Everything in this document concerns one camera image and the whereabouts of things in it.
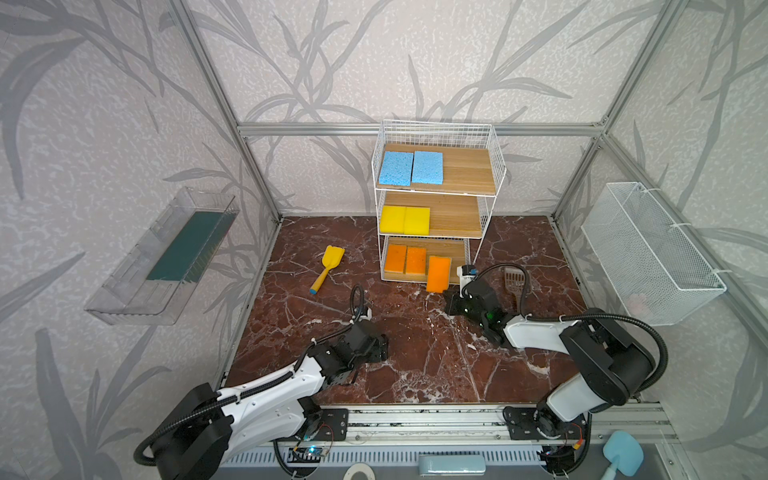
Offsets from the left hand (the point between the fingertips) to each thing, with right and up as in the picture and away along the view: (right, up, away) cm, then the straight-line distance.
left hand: (384, 334), depth 85 cm
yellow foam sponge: (+2, +33, -2) cm, 33 cm away
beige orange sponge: (+10, +20, +18) cm, 29 cm away
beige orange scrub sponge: (+3, +21, +20) cm, 29 cm away
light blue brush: (+57, -23, -16) cm, 63 cm away
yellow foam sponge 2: (+9, +32, -2) cm, 34 cm away
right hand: (+18, +14, +7) cm, 24 cm away
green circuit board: (-15, -23, -14) cm, 31 cm away
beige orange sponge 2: (+17, +18, +9) cm, 26 cm away
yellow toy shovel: (-21, +20, +22) cm, 37 cm away
